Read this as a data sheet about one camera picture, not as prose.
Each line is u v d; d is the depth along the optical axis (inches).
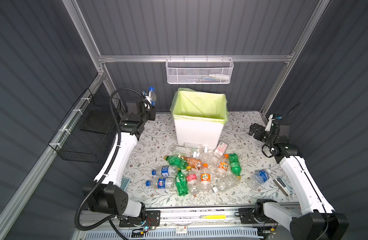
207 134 33.8
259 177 32.3
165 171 32.5
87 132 28.9
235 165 34.1
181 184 32.5
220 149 37.1
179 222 28.8
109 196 16.0
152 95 30.0
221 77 34.0
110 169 17.0
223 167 33.6
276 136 22.3
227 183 33.5
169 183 31.6
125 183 33.2
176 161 35.8
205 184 32.6
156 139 41.4
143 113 23.5
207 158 36.8
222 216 29.2
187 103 37.7
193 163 34.6
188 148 36.9
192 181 32.6
